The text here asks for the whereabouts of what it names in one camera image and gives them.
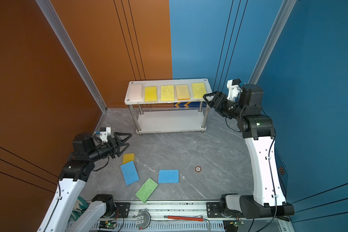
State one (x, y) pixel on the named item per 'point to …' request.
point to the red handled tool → (198, 218)
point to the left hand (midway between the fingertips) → (131, 138)
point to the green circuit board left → (107, 224)
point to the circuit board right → (237, 223)
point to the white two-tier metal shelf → (168, 106)
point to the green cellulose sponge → (146, 190)
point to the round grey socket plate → (143, 220)
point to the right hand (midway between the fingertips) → (205, 98)
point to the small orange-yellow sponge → (128, 157)
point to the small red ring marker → (198, 169)
